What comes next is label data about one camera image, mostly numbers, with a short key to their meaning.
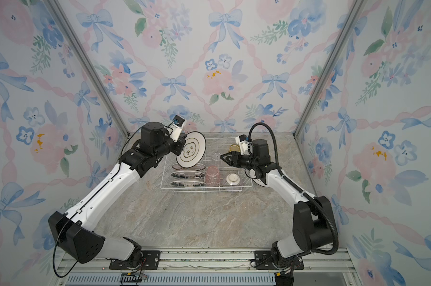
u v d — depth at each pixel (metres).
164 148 0.61
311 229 0.43
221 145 1.16
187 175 0.97
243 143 0.77
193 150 0.83
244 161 0.74
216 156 0.95
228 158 0.82
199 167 0.95
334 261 0.76
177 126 0.62
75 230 0.39
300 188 0.49
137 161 0.51
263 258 0.75
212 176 0.89
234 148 0.98
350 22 0.72
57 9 0.69
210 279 0.70
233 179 0.91
